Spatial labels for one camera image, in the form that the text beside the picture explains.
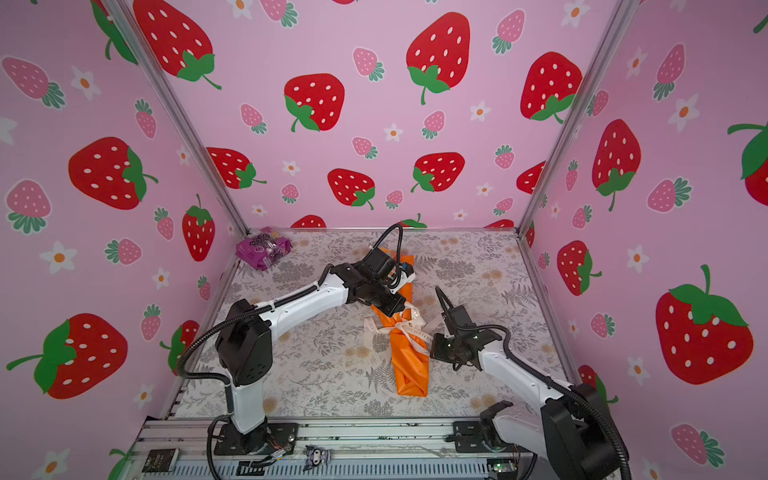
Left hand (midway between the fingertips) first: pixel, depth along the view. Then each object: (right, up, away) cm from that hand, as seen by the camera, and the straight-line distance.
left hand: (405, 306), depth 85 cm
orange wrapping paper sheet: (+1, -13, -3) cm, 13 cm away
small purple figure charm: (-22, -33, -15) cm, 43 cm away
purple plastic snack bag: (-51, +18, +23) cm, 59 cm away
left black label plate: (-59, -34, -15) cm, 70 cm away
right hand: (+8, -13, +1) cm, 15 cm away
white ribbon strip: (+2, -5, +1) cm, 6 cm away
